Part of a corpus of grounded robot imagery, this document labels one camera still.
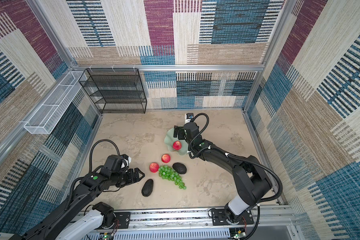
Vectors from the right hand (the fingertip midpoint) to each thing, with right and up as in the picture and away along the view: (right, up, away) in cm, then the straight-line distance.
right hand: (182, 127), depth 87 cm
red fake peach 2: (-16, -23, -1) cm, 28 cm away
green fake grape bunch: (-8, -25, -3) cm, 27 cm away
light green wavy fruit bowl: (-8, -8, +12) cm, 17 cm away
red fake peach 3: (-3, -11, +8) cm, 15 cm away
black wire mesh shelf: (-49, +26, +23) cm, 60 cm away
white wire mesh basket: (-64, +3, -18) cm, 67 cm away
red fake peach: (-10, -18, +4) cm, 21 cm away
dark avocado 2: (-18, -31, -8) cm, 37 cm away
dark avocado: (-1, -23, -3) cm, 23 cm away
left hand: (-22, -24, -9) cm, 34 cm away
